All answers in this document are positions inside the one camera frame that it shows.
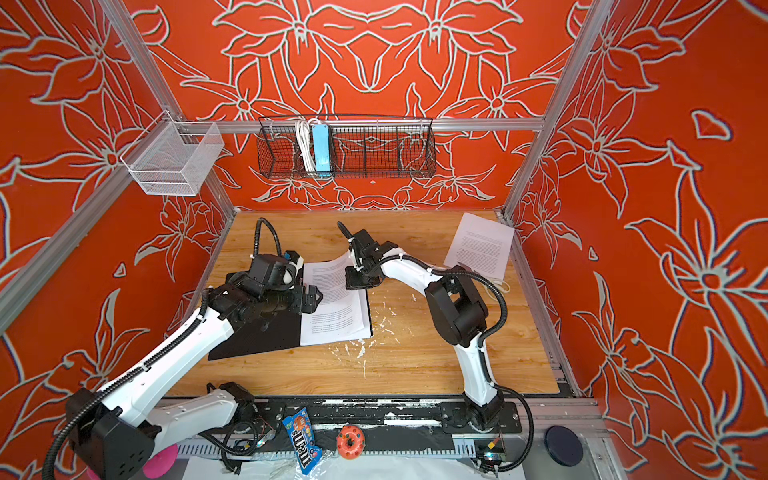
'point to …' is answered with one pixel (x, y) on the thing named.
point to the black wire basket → (361, 148)
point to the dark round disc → (563, 446)
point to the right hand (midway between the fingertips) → (345, 284)
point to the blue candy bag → (309, 455)
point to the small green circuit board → (494, 457)
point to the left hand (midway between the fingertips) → (308, 292)
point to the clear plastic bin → (173, 157)
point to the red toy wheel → (350, 442)
